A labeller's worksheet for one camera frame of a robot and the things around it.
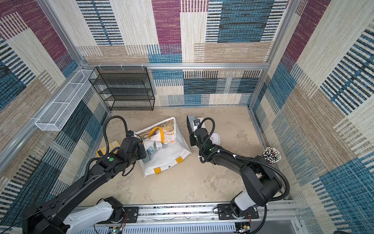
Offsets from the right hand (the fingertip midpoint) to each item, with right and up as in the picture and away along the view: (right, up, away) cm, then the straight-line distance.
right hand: (196, 133), depth 90 cm
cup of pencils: (+37, -10, -16) cm, 41 cm away
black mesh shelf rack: (-52, +31, +20) cm, 64 cm away
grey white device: (-3, +4, -11) cm, 12 cm away
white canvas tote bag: (-20, -9, +6) cm, 23 cm away
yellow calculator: (-55, -9, +7) cm, 56 cm away
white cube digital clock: (+3, +5, -15) cm, 16 cm away
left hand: (-29, -8, -10) cm, 31 cm away
